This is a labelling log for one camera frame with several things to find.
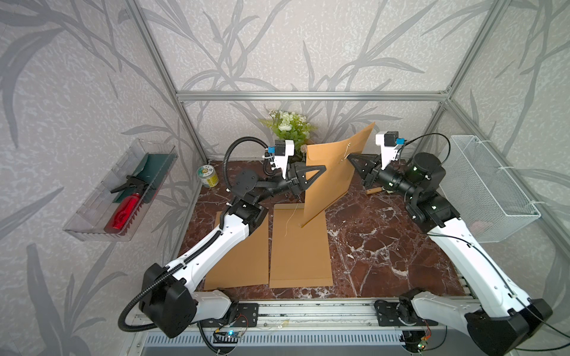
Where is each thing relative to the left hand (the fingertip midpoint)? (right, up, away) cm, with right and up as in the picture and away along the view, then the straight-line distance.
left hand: (324, 175), depth 56 cm
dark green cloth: (-52, -2, +11) cm, 54 cm away
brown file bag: (-25, -33, +25) cm, 48 cm away
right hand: (+8, +6, +6) cm, 11 cm away
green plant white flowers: (-10, +21, +38) cm, 45 cm away
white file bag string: (-10, -19, +41) cm, 46 cm away
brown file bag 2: (-6, -31, +31) cm, 44 cm away
